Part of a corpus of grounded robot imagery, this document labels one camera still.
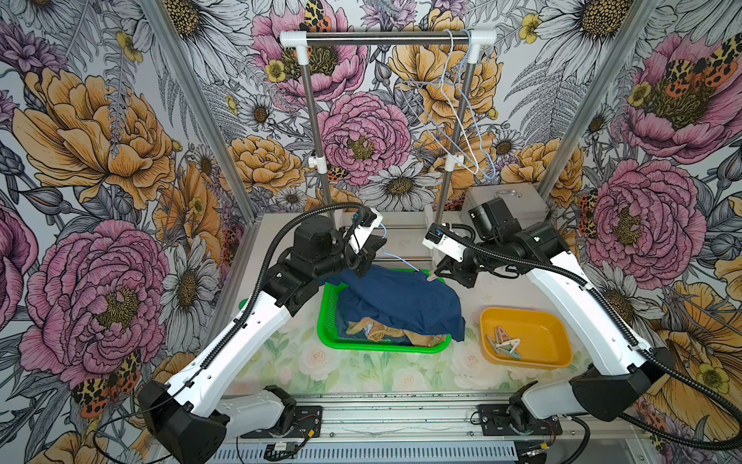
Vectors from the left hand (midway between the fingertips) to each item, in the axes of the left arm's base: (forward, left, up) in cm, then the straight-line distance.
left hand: (380, 247), depth 69 cm
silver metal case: (+38, -58, -23) cm, 73 cm away
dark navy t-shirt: (-5, -5, -15) cm, 17 cm away
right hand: (-4, -15, -5) cm, 17 cm away
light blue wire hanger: (+48, -43, -15) cm, 66 cm away
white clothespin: (-12, -34, -31) cm, 48 cm away
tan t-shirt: (-10, +1, -24) cm, 27 cm away
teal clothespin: (-13, -37, -31) cm, 50 cm away
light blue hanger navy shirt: (-1, -4, -3) cm, 5 cm away
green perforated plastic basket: (-6, +15, -29) cm, 33 cm away
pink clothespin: (-9, -36, -31) cm, 49 cm away
